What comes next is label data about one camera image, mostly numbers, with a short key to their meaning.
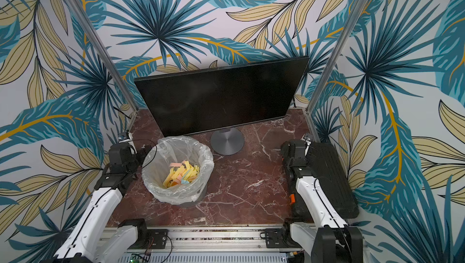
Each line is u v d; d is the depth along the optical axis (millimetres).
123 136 676
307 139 706
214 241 735
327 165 878
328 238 395
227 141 1034
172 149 753
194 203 817
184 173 862
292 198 796
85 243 405
